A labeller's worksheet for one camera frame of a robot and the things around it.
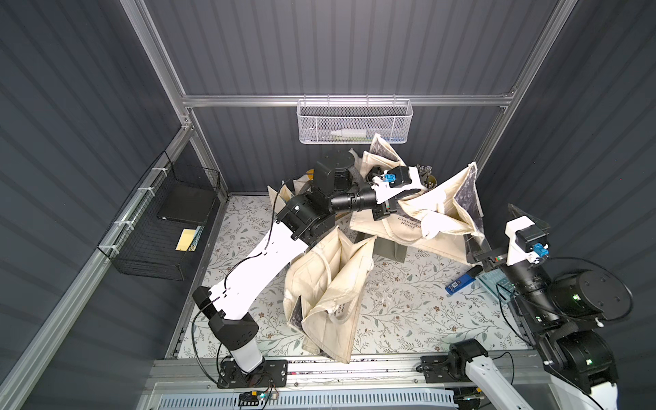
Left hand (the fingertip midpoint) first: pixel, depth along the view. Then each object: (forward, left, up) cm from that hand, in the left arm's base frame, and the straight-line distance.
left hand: (419, 186), depth 51 cm
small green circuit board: (-31, +42, -53) cm, 74 cm away
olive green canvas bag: (+16, -5, -49) cm, 52 cm away
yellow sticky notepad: (+6, +60, -26) cm, 66 cm away
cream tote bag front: (-6, +20, -37) cm, 43 cm away
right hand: (-6, -15, -2) cm, 16 cm away
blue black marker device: (+3, -30, -50) cm, 58 cm away
